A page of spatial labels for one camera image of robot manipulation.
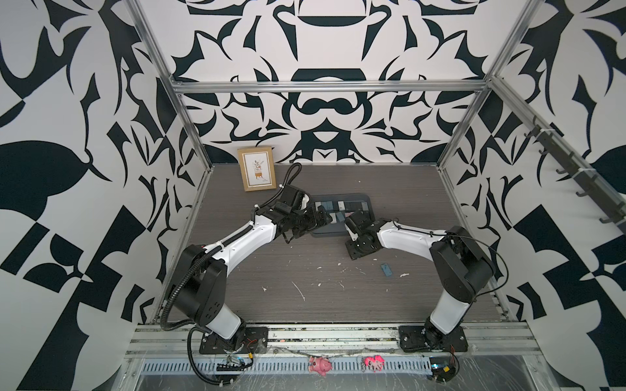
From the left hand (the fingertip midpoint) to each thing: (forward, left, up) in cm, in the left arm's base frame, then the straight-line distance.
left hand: (321, 218), depth 85 cm
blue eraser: (-14, -23, -13) cm, 30 cm away
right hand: (-4, -12, -14) cm, 19 cm away
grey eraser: (+10, -9, -14) cm, 19 cm away
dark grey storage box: (+16, -14, -12) cm, 25 cm away
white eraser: (+15, -10, -13) cm, 22 cm away
